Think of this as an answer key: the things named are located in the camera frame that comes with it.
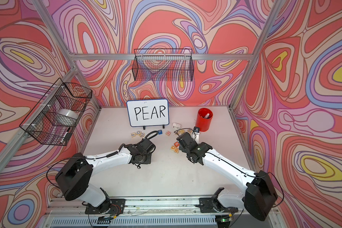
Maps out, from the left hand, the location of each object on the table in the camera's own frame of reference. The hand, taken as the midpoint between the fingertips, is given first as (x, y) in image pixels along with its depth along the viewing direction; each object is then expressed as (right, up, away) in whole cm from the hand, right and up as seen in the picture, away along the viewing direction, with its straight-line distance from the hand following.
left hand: (150, 160), depth 88 cm
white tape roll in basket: (-41, +29, -15) cm, 52 cm away
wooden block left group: (-14, +15, +13) cm, 25 cm away
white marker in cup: (+39, +28, +13) cm, 50 cm away
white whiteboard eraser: (+17, +21, +16) cm, 32 cm away
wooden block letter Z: (+11, +16, +14) cm, 24 cm away
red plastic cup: (+37, +26, +13) cm, 47 cm away
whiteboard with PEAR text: (-3, +31, +13) cm, 33 cm away
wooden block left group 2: (-10, +16, +14) cm, 23 cm away
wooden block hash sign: (+21, +17, +15) cm, 31 cm away
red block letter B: (+17, +9, +8) cm, 21 cm away
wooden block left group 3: (-8, +15, +13) cm, 21 cm away
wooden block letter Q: (+15, +7, +6) cm, 17 cm away
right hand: (+25, +9, -6) cm, 27 cm away
